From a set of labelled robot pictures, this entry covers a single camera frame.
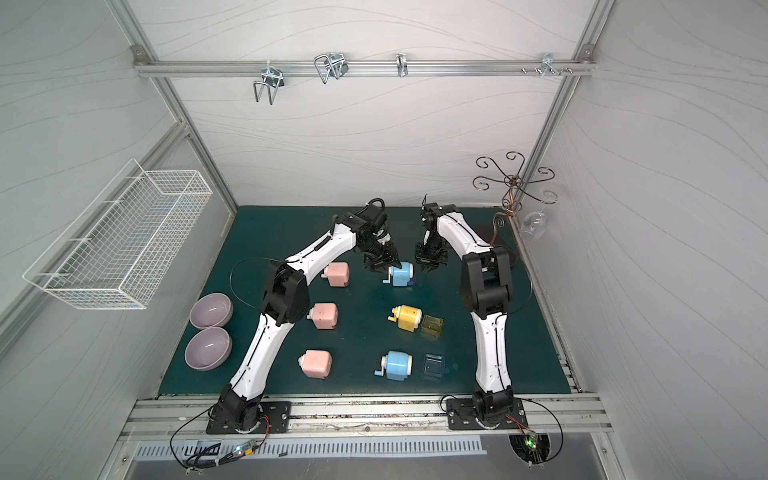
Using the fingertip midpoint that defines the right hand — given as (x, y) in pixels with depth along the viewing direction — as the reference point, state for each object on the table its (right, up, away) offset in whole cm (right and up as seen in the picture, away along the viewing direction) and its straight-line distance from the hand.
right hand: (424, 267), depth 97 cm
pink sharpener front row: (-31, -23, -20) cm, 43 cm away
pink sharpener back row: (-28, -2, -4) cm, 28 cm away
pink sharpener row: (-30, -13, -13) cm, 35 cm away
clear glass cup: (+32, +14, -10) cm, 36 cm away
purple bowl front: (-63, -22, -14) cm, 68 cm away
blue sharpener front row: (-10, -23, -22) cm, 33 cm away
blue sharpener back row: (-8, -3, -3) cm, 9 cm away
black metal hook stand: (+25, +26, -12) cm, 38 cm away
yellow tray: (+2, -17, -6) cm, 19 cm away
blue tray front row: (+1, -26, -15) cm, 30 cm away
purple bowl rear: (-67, -13, -6) cm, 68 cm away
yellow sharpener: (-6, -13, -13) cm, 19 cm away
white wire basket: (-75, +7, -28) cm, 80 cm away
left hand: (-8, 0, -4) cm, 9 cm away
